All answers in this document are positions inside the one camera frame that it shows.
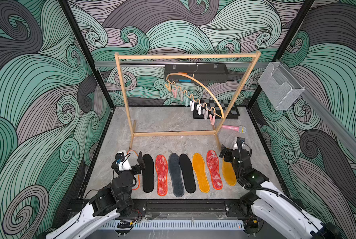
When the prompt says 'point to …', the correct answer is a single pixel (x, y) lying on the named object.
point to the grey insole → (176, 174)
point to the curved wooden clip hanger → (175, 88)
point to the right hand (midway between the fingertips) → (232, 147)
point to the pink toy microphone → (240, 129)
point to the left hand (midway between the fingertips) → (132, 153)
